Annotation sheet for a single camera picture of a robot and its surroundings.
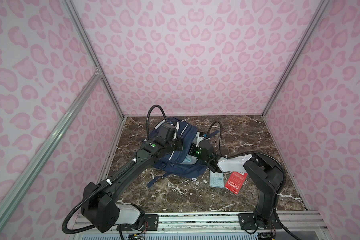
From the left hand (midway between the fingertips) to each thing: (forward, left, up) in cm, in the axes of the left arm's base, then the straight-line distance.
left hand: (184, 139), depth 78 cm
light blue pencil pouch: (-4, -3, -16) cm, 17 cm away
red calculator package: (-15, -29, -22) cm, 39 cm away
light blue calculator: (-14, -18, -21) cm, 31 cm away
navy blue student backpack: (-9, +4, -10) cm, 14 cm away
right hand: (+4, 0, -10) cm, 11 cm away
